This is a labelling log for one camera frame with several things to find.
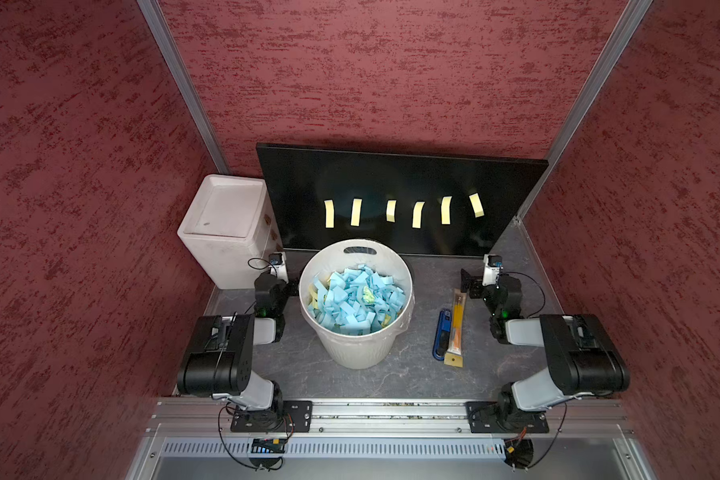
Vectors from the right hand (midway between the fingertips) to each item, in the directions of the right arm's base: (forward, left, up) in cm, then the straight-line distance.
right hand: (474, 272), depth 94 cm
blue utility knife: (-19, +13, -4) cm, 24 cm away
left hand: (+1, +59, +2) cm, 59 cm away
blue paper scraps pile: (-18, +38, +16) cm, 45 cm away
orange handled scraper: (-25, +10, -6) cm, 27 cm away
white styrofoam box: (+4, +74, +18) cm, 76 cm away
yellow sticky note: (-3, +22, +29) cm, 37 cm away
